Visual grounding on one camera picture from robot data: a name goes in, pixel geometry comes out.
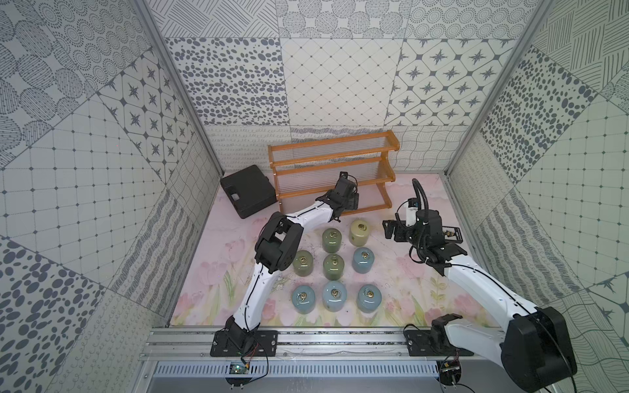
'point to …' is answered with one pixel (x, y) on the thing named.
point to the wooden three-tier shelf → (303, 169)
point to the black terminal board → (452, 234)
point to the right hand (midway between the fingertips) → (396, 224)
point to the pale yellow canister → (359, 232)
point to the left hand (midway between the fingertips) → (358, 198)
